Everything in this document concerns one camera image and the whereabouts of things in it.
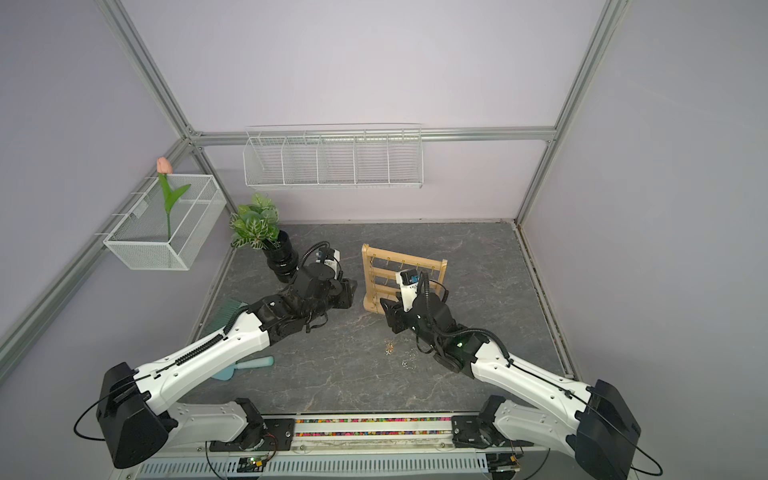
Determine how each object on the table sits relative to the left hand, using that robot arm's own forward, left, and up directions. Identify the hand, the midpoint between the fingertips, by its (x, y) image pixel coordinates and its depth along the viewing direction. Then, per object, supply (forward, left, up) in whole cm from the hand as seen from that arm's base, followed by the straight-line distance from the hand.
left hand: (352, 285), depth 77 cm
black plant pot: (+19, +24, -10) cm, 32 cm away
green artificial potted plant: (+19, +27, +5) cm, 34 cm away
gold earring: (-10, -9, -21) cm, 25 cm away
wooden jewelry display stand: (+6, -7, -3) cm, 10 cm away
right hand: (-4, -9, 0) cm, 10 cm away
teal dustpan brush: (+7, +43, -20) cm, 48 cm away
